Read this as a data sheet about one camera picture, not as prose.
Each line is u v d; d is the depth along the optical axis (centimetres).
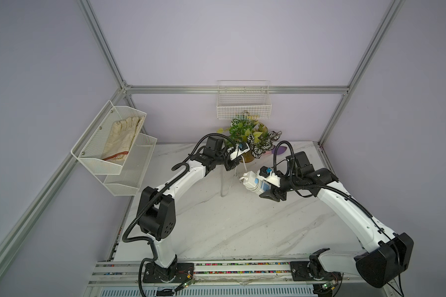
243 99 108
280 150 118
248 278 73
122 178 90
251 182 68
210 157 67
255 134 91
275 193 65
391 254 39
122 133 81
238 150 70
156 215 47
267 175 63
